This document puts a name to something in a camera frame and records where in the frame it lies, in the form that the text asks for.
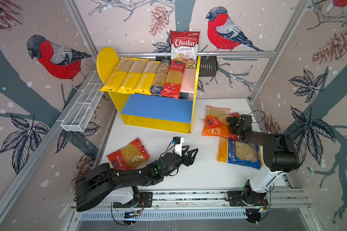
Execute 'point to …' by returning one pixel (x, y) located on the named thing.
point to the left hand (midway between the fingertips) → (194, 150)
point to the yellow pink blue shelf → (171, 113)
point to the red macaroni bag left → (129, 157)
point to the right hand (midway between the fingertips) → (226, 121)
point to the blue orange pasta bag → (240, 152)
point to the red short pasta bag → (232, 136)
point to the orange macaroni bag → (220, 131)
